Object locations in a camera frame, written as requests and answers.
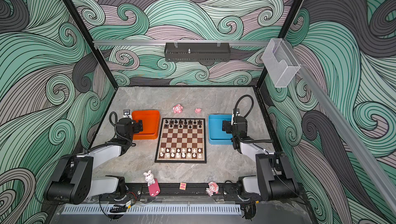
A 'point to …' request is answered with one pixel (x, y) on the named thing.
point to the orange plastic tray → (151, 124)
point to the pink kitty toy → (177, 109)
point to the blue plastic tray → (216, 136)
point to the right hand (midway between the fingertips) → (234, 120)
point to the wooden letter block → (183, 186)
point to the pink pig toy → (198, 110)
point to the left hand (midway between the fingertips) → (130, 119)
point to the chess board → (182, 140)
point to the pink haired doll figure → (213, 188)
